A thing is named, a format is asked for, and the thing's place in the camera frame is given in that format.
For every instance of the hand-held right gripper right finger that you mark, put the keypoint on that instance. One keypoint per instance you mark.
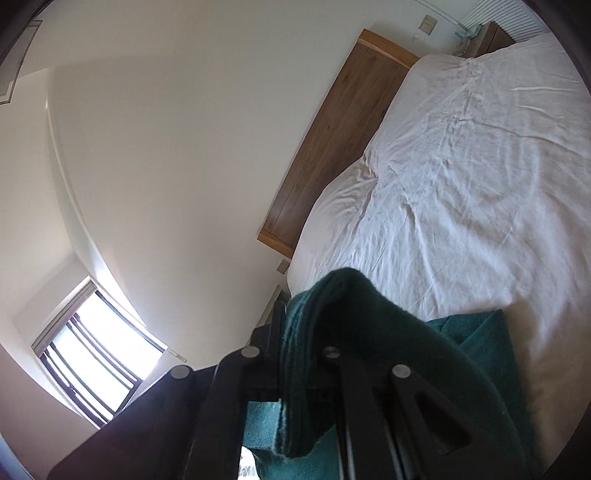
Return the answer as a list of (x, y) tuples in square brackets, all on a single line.
[(344, 378)]

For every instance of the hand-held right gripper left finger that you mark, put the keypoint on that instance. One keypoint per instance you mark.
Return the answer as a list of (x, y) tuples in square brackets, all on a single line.
[(268, 332)]

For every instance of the green knitted sweater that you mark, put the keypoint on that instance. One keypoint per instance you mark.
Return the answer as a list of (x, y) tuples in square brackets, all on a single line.
[(351, 304)]

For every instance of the white pillow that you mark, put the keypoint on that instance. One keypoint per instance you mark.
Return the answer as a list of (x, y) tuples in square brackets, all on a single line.
[(337, 221), (429, 101)]

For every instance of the wooden headboard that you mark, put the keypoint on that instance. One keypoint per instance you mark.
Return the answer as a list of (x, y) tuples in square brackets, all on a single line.
[(332, 138)]

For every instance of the bed with white sheet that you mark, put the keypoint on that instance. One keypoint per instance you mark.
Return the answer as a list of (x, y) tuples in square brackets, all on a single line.
[(461, 184)]

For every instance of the pale blue object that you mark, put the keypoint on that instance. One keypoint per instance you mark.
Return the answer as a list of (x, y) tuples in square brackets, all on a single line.
[(465, 39)]

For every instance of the wooden nightstand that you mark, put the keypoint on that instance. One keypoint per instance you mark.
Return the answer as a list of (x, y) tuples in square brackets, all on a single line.
[(496, 39)]

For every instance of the beige wall switch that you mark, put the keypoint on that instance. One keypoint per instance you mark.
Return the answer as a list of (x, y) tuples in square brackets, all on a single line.
[(282, 266), (428, 24)]

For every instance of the window with dark frame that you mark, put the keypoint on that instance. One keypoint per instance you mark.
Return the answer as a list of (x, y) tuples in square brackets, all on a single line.
[(92, 355)]

